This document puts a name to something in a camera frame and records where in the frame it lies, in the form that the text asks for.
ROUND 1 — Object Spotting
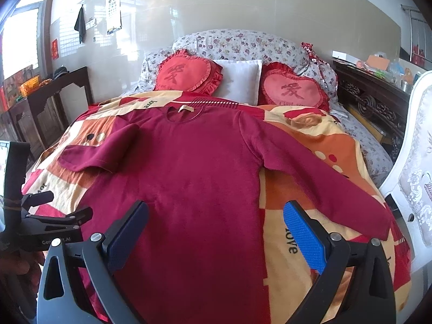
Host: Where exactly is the dark red long-sleeve sweater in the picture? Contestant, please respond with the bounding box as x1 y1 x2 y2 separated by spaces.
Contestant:
58 107 390 323

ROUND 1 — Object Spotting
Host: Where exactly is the person's left hand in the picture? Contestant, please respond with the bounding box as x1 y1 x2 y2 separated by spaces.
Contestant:
1 252 45 294

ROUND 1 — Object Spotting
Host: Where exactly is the dark wooden side table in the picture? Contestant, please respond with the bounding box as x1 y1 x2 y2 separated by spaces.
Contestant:
1 67 95 164

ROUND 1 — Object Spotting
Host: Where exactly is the orange plastic basket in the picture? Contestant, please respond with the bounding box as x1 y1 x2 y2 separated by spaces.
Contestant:
19 75 41 97

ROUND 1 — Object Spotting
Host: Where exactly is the white ornate chair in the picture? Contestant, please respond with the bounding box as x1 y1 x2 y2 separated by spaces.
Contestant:
379 71 431 272

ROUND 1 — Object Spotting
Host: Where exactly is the dark hat on table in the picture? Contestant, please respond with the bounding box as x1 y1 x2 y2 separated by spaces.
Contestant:
52 66 70 80

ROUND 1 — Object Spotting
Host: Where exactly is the floral bed sheet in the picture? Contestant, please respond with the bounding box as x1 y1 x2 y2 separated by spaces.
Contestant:
329 100 396 188

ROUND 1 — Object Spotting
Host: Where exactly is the orange red patterned blanket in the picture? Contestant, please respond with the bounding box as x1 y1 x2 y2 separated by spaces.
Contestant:
23 91 411 323

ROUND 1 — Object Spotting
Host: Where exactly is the left red heart cushion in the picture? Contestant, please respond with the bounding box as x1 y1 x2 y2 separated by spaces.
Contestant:
154 49 223 96

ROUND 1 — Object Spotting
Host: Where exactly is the red heart cushion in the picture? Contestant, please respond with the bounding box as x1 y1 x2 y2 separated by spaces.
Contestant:
258 62 329 112
154 49 223 96

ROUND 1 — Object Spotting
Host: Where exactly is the carved dark wooden cabinet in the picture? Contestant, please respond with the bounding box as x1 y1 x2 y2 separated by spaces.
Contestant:
332 59 409 161

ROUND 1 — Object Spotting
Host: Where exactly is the white small pillow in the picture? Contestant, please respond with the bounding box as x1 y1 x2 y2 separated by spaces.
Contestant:
212 59 263 105

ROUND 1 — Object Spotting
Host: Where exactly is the right red heart cushion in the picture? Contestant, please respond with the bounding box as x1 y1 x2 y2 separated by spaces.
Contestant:
258 62 329 112

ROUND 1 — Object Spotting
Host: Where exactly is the red paper wall decoration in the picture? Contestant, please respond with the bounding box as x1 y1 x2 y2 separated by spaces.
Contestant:
50 39 59 60

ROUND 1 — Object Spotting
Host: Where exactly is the dark cloth hanging on wall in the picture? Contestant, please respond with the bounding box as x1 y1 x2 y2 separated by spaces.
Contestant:
74 5 86 44

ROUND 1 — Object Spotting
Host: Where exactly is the wall eye chart poster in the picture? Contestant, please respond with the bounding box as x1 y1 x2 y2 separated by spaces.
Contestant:
106 0 122 34

